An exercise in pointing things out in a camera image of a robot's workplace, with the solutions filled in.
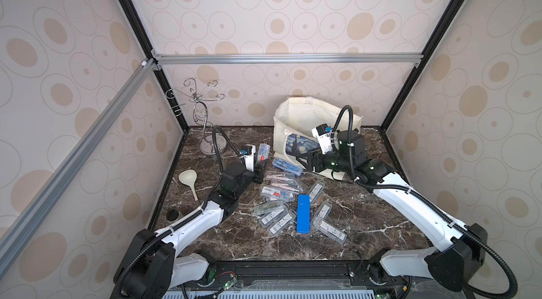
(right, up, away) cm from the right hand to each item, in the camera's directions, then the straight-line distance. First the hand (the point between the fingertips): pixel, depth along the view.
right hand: (310, 153), depth 74 cm
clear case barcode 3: (-10, -29, +9) cm, 32 cm away
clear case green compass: (-16, -23, +13) cm, 31 cm away
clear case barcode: (+6, -17, +20) cm, 27 cm away
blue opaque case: (-1, -26, +11) cm, 28 cm away
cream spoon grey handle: (-53, -12, +23) cm, 59 cm away
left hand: (-15, -2, +5) cm, 16 cm away
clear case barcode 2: (-14, -26, +11) cm, 32 cm away
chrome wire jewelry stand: (-46, +4, +35) cm, 58 cm away
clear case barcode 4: (+8, -30, +7) cm, 32 cm away
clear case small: (+7, -25, +13) cm, 29 cm away
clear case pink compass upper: (-10, -11, +23) cm, 28 cm away
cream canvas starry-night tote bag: (0, +14, +25) cm, 29 cm away
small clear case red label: (-17, 0, +6) cm, 18 cm away
